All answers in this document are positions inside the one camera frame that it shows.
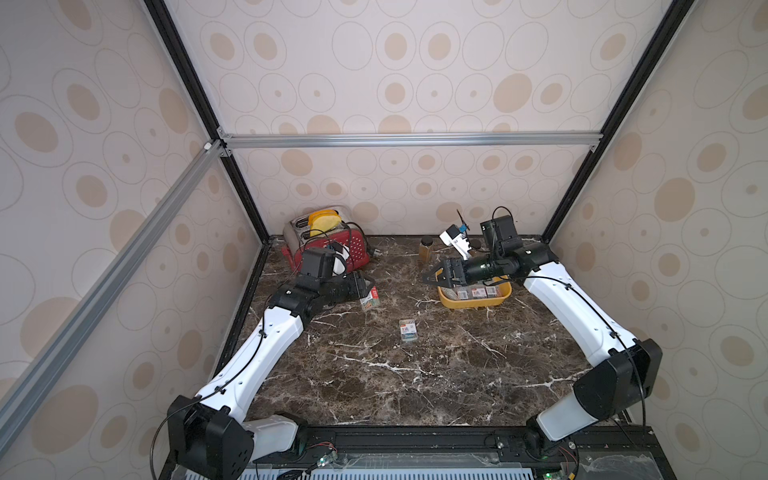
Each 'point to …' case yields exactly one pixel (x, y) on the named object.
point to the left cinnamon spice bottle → (425, 246)
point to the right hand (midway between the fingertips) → (429, 284)
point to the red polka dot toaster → (297, 238)
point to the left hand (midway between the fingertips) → (376, 282)
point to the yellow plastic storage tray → (478, 303)
